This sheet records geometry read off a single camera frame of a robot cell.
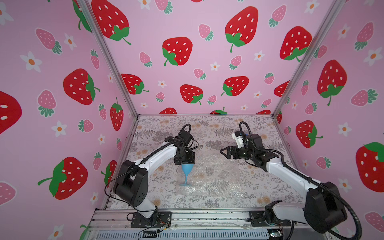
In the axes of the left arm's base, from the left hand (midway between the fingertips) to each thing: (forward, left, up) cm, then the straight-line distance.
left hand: (191, 161), depth 86 cm
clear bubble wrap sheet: (-3, -13, -8) cm, 16 cm away
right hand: (+2, -18, +7) cm, 20 cm away
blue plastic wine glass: (-6, +2, +2) cm, 6 cm away
